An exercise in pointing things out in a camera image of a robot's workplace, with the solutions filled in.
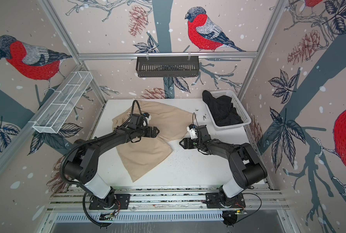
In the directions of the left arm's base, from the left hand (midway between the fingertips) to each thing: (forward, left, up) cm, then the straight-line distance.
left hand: (153, 130), depth 92 cm
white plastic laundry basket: (+17, -63, 0) cm, 65 cm away
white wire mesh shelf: (+3, +47, +21) cm, 52 cm away
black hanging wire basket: (+44, -9, +19) cm, 49 cm away
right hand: (-7, -20, -5) cm, 22 cm away
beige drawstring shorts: (-14, +9, -9) cm, 19 cm away
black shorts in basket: (+19, -51, -4) cm, 54 cm away
